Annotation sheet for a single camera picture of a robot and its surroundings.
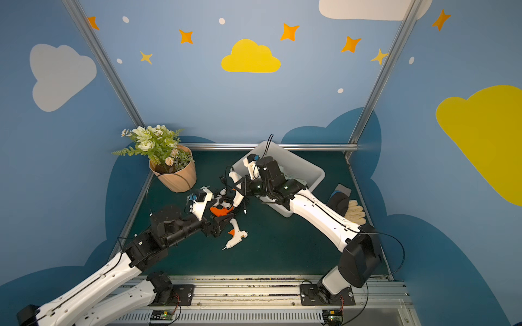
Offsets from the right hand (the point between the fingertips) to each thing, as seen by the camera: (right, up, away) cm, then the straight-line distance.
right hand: (238, 183), depth 76 cm
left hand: (-4, -7, -7) cm, 11 cm away
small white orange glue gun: (-2, -23, +13) cm, 27 cm away
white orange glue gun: (0, -3, -3) cm, 5 cm away
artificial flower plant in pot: (-34, +9, +18) cm, 39 cm away
